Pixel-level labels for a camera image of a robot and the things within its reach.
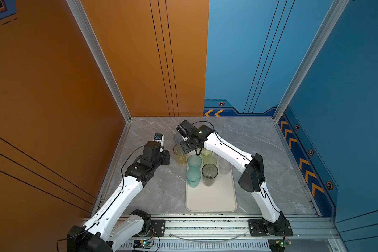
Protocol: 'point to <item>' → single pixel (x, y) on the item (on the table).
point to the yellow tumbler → (181, 157)
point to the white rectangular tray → (220, 197)
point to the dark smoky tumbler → (209, 172)
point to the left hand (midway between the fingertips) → (166, 149)
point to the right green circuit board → (278, 244)
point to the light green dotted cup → (209, 159)
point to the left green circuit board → (140, 244)
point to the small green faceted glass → (206, 152)
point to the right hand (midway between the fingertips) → (185, 146)
